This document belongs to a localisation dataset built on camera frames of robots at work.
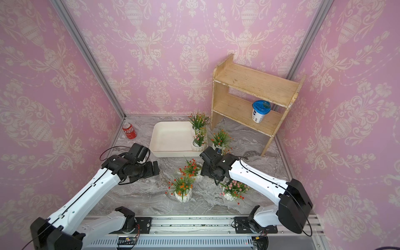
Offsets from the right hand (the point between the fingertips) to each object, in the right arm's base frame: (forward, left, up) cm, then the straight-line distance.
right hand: (206, 173), depth 80 cm
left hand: (0, +27, +3) cm, 27 cm away
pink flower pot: (+33, +3, +5) cm, 33 cm away
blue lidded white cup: (+25, -30, +20) cm, 44 cm away
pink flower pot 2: (+21, +4, -2) cm, 21 cm away
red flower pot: (+1, +7, +4) cm, 8 cm away
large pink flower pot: (-11, -12, +3) cm, 16 cm away
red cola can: (+32, +48, 0) cm, 58 cm away
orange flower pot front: (-9, +12, +5) cm, 15 cm away
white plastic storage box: (+29, +21, -9) cm, 37 cm away
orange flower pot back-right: (+20, -10, +1) cm, 22 cm away
